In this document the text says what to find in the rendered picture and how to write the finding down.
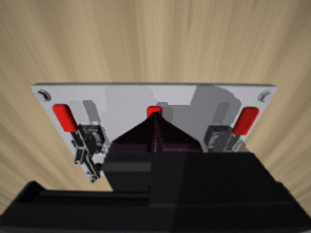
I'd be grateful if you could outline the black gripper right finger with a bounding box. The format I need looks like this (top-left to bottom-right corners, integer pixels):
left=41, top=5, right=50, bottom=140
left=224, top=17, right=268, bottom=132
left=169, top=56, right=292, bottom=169
left=155, top=112, right=203, bottom=152

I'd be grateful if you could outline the light grey flat plate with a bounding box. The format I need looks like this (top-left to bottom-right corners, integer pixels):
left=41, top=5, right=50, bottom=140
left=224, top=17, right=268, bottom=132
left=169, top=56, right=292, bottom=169
left=30, top=83, right=278, bottom=164

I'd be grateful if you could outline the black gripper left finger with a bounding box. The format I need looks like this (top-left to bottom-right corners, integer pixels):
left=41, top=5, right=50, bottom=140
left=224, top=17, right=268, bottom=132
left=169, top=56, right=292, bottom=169
left=107, top=112, right=156, bottom=153

